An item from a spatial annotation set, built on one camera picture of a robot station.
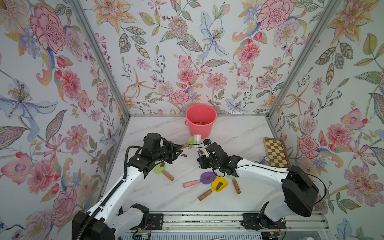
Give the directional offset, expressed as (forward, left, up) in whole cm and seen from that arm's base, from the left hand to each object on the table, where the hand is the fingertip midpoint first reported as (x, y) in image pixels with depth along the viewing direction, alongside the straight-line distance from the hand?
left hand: (187, 145), depth 73 cm
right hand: (+1, -6, -15) cm, 16 cm away
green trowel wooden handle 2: (-14, -28, -23) cm, 38 cm away
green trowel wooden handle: (+1, +1, -2) cm, 3 cm away
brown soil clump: (+8, +2, -25) cm, 27 cm away
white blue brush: (+7, -5, -6) cm, 10 cm away
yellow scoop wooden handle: (-11, -18, -25) cm, 32 cm away
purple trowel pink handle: (-7, -11, -25) cm, 28 cm away
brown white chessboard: (+8, -57, -22) cm, 62 cm away
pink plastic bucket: (+25, -8, -8) cm, 28 cm away
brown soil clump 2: (-2, -7, -2) cm, 8 cm away
